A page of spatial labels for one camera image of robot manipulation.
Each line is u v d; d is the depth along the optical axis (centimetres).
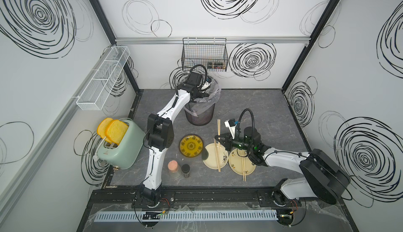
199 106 79
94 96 71
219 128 77
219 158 85
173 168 73
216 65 89
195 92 74
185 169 74
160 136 57
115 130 75
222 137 77
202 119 96
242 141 72
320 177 43
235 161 86
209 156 87
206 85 86
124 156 73
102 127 74
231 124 72
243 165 82
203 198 75
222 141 77
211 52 96
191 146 91
